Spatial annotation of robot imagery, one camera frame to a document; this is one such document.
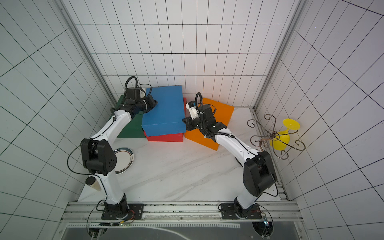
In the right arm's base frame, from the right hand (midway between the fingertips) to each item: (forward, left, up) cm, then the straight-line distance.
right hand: (185, 116), depth 83 cm
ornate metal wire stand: (+2, -49, -25) cm, 55 cm away
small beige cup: (-35, +44, -13) cm, 58 cm away
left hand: (+10, +18, 0) cm, 20 cm away
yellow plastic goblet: (-18, -45, +6) cm, 48 cm away
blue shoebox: (-1, +10, 0) cm, 10 cm away
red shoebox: (-1, +11, -20) cm, 23 cm away
